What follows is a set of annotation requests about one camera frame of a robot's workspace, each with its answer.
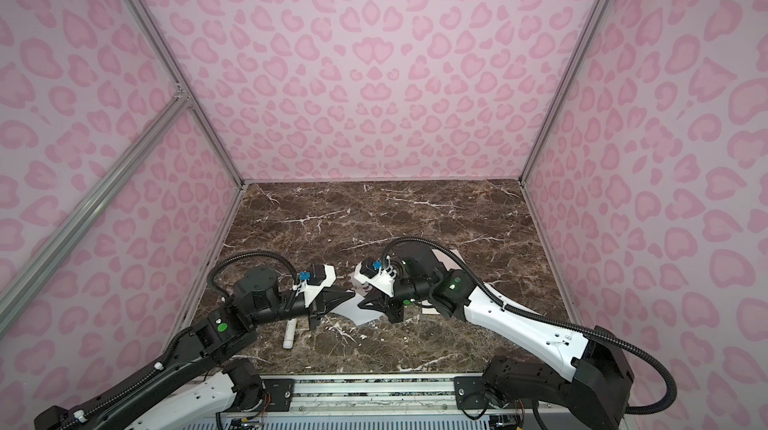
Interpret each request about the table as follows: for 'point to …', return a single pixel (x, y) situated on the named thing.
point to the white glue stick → (289, 334)
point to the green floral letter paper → (354, 313)
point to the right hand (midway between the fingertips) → (365, 302)
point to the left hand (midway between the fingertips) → (352, 289)
